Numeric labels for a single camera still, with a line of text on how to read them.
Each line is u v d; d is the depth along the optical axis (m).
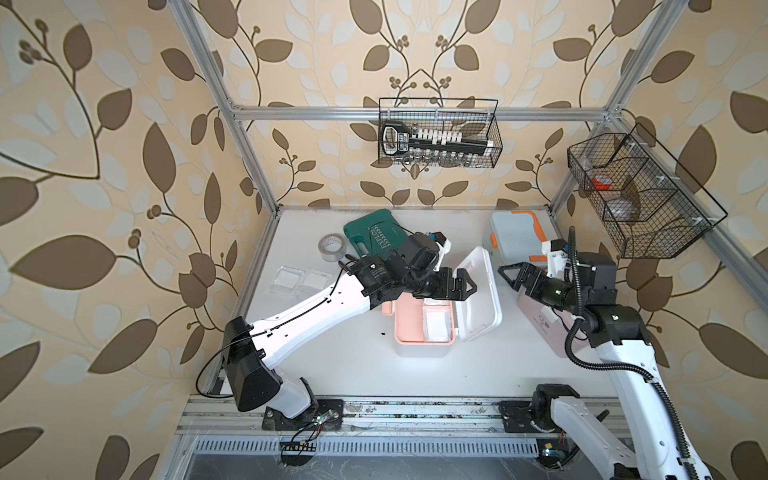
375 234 1.06
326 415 0.74
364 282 0.49
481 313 0.78
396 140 0.85
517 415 0.74
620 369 0.43
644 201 0.76
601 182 0.81
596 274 0.51
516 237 0.91
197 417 0.75
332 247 1.08
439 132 0.81
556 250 0.64
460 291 0.59
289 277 1.02
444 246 0.65
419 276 0.54
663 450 0.38
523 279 0.62
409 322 0.80
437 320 0.79
